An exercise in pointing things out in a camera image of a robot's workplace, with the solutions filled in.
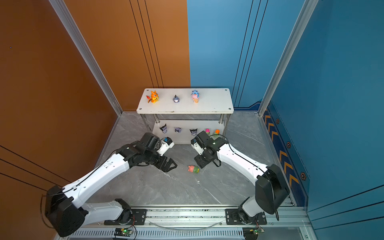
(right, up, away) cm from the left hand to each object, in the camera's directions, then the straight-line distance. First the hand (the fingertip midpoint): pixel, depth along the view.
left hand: (171, 161), depth 77 cm
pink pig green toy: (+11, -7, +10) cm, 17 cm away
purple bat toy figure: (+1, +16, +20) cm, 26 cm away
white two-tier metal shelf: (+1, +28, +43) cm, 51 cm away
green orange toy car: (+27, +14, +19) cm, 36 cm away
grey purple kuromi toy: (+11, +14, +17) cm, 25 cm away
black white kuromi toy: (-8, +16, +19) cm, 26 cm away
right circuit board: (+40, -33, -7) cm, 52 cm away
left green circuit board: (-22, -33, -6) cm, 40 cm away
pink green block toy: (+21, +15, +21) cm, 33 cm away
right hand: (+16, -1, +6) cm, 17 cm away
